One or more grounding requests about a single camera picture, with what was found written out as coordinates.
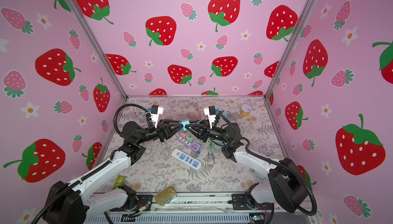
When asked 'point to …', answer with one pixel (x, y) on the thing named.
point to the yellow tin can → (245, 110)
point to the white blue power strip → (186, 158)
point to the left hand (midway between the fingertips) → (181, 127)
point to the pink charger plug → (183, 134)
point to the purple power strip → (193, 146)
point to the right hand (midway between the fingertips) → (185, 127)
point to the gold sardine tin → (166, 196)
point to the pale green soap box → (258, 175)
